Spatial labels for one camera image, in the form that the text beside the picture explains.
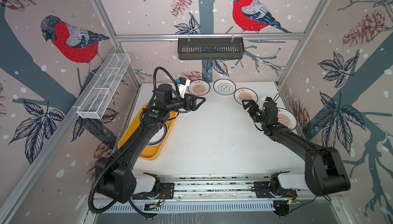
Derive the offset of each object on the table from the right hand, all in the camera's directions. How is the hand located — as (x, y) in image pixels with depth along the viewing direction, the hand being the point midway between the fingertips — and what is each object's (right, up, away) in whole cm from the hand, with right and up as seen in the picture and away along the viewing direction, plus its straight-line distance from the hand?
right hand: (245, 105), depth 88 cm
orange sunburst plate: (-27, +13, +31) cm, 43 cm away
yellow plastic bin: (-55, -27, -2) cm, 61 cm away
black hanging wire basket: (-19, +38, +17) cm, 46 cm away
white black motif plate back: (-7, +13, +31) cm, 34 cm away
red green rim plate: (-50, -18, +2) cm, 54 cm away
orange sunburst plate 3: (+32, -10, +13) cm, 36 cm away
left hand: (-27, +4, -16) cm, 31 cm away
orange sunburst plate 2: (+8, +8, +26) cm, 29 cm away
